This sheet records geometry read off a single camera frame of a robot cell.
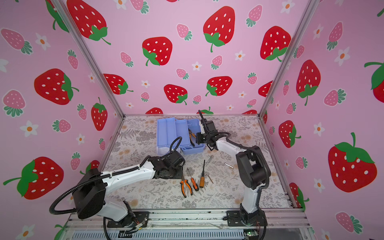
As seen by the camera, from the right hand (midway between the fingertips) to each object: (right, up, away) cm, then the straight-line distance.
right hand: (196, 135), depth 95 cm
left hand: (-8, -22, -11) cm, 26 cm away
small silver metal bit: (+19, -18, -1) cm, 26 cm away
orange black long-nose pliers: (-8, -28, -9) cm, 30 cm away
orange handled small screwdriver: (0, -29, -11) cm, 31 cm away
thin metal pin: (+9, -26, -7) cm, 28 cm away
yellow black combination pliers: (-4, 0, +12) cm, 13 cm away
